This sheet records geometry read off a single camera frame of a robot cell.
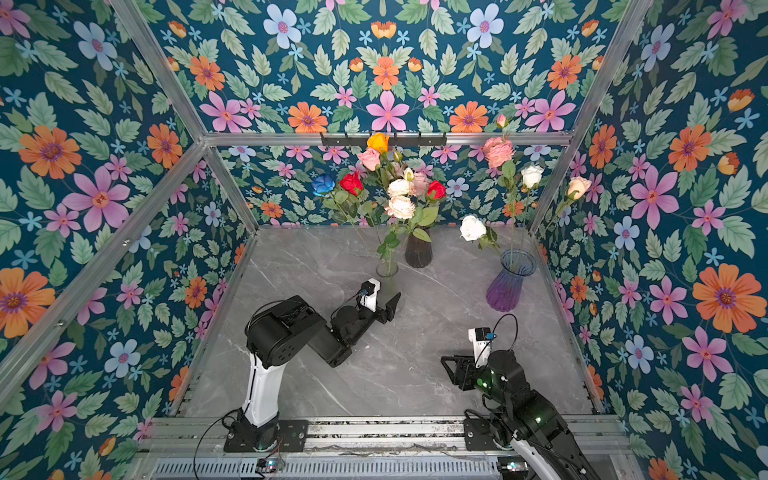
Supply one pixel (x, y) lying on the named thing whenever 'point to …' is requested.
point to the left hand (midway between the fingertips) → (393, 282)
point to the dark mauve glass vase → (418, 252)
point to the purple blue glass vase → (503, 294)
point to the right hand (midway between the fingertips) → (446, 360)
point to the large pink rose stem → (420, 183)
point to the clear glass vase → (387, 266)
